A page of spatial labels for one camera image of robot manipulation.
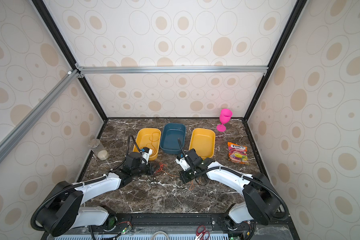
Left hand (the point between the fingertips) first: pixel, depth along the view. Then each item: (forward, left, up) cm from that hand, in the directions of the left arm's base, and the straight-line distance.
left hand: (163, 164), depth 84 cm
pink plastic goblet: (+34, -40, +4) cm, 53 cm away
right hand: (-6, -10, -3) cm, 12 cm away
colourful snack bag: (+12, -47, -7) cm, 49 cm away
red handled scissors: (-31, -20, -8) cm, 38 cm away
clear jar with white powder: (+10, +41, -5) cm, 42 cm away
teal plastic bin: (+30, -1, -11) cm, 32 cm away
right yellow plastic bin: (+23, -25, -10) cm, 36 cm away
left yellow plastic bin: (+25, +14, -8) cm, 29 cm away
